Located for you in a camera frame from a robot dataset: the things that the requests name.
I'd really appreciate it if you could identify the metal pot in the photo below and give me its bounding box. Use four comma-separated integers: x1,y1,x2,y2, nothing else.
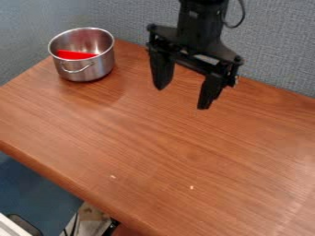
47,27,115,82

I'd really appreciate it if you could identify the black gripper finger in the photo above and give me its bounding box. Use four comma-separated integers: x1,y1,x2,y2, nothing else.
196,74,223,110
149,48,175,90

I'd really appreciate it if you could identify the white black object corner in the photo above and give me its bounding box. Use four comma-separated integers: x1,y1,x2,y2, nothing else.
0,213,43,236

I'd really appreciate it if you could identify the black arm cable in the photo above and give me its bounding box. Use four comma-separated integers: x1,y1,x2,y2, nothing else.
220,0,245,30

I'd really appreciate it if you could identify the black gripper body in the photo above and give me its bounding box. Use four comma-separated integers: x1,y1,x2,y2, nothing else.
147,24,244,87

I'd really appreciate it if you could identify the table leg frame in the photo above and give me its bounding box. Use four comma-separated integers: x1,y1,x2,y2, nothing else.
60,203,119,236

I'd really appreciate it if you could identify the red object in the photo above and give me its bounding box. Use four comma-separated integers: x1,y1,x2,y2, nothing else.
56,50,96,60

